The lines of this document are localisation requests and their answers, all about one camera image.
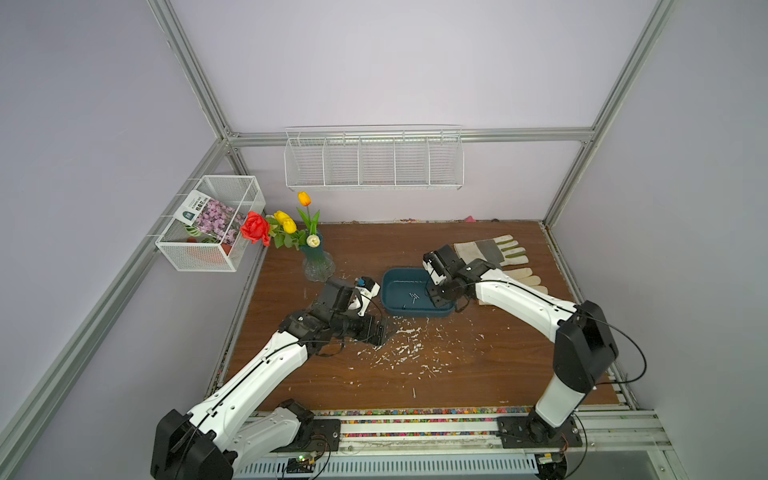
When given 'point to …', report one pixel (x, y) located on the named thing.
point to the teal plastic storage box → (404, 294)
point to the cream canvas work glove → (522, 276)
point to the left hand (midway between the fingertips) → (382, 327)
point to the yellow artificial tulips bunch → (283, 227)
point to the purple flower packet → (208, 217)
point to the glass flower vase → (318, 265)
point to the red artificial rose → (256, 228)
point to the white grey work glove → (502, 251)
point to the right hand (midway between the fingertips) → (436, 290)
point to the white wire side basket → (181, 249)
